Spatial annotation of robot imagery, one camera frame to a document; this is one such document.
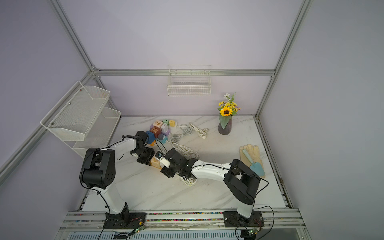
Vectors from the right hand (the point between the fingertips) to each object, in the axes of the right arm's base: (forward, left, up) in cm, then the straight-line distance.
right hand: (167, 165), depth 85 cm
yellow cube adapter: (+34, 0, -1) cm, 34 cm away
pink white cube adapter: (+32, +10, +2) cm, 33 cm away
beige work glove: (+12, -55, -8) cm, 57 cm away
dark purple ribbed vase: (+29, -40, -4) cm, 49 cm away
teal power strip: (+23, +6, -6) cm, 24 cm away
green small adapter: (+35, +5, 0) cm, 35 cm away
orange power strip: (+19, +13, -5) cm, 23 cm away
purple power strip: (+27, +5, -5) cm, 28 cm away
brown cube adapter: (+26, +10, +1) cm, 28 cm away
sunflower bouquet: (+28, -37, +18) cm, 50 cm away
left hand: (+7, +10, -6) cm, 14 cm away
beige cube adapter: (+1, +7, +1) cm, 7 cm away
